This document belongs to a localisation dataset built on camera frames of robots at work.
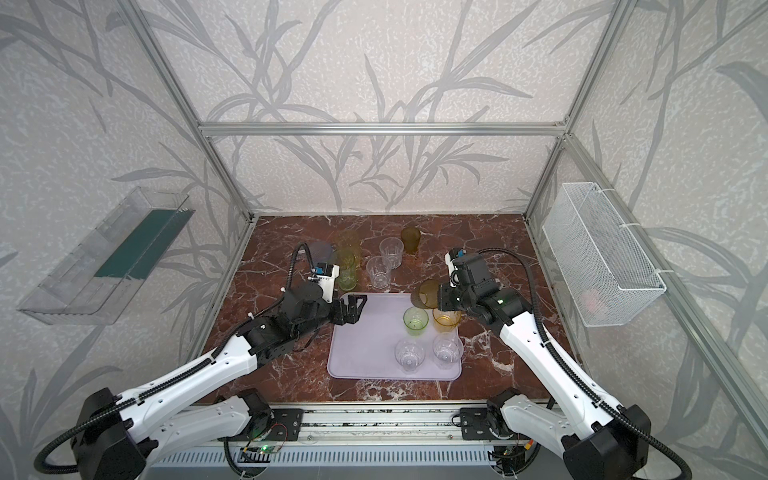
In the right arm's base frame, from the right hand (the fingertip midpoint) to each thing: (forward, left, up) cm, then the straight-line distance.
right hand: (439, 289), depth 78 cm
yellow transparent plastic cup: (-2, -3, -16) cm, 17 cm away
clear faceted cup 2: (+18, +18, -15) cm, 30 cm away
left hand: (-2, +22, -1) cm, 22 cm away
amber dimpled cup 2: (-3, +4, +4) cm, 6 cm away
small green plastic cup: (0, +6, -18) cm, 19 cm away
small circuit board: (-33, +42, -18) cm, 56 cm away
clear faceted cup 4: (-9, -3, -19) cm, 21 cm away
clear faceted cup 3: (-11, +8, -18) cm, 23 cm away
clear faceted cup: (+26, +13, -15) cm, 33 cm away
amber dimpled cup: (+31, +6, -15) cm, 35 cm away
